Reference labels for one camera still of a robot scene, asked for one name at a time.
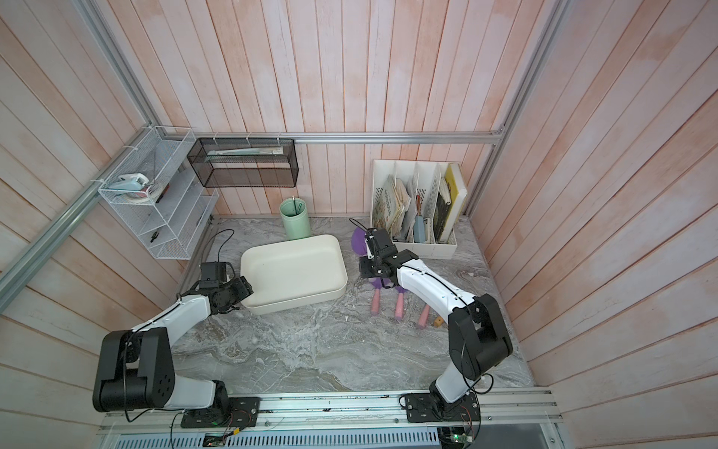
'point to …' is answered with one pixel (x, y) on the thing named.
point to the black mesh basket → (246, 162)
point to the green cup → (295, 219)
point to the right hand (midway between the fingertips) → (365, 264)
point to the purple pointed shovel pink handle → (423, 316)
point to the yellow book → (452, 172)
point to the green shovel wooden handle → (437, 322)
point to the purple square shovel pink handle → (376, 296)
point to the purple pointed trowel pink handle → (358, 241)
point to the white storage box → (290, 271)
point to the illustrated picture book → (391, 205)
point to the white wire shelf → (172, 226)
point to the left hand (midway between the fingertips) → (245, 292)
